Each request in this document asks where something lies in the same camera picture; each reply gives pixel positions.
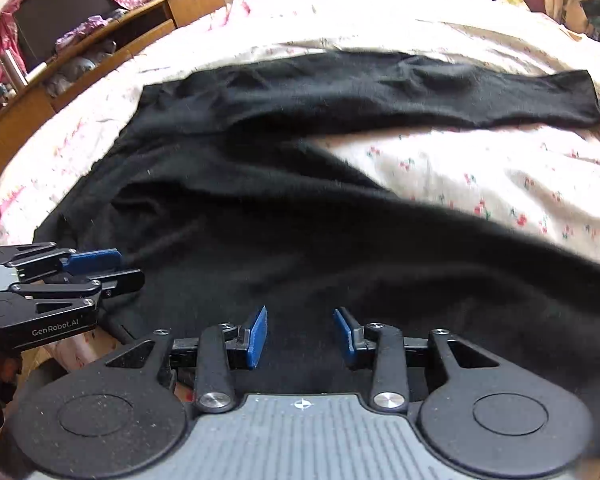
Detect cherry print bed sheet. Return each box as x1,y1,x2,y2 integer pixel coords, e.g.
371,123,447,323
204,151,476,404
0,0,600,262

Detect wooden side cabinet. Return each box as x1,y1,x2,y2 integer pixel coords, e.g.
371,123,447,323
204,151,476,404
0,0,228,196

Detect black pants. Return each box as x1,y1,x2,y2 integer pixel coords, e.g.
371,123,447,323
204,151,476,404
34,52,600,398

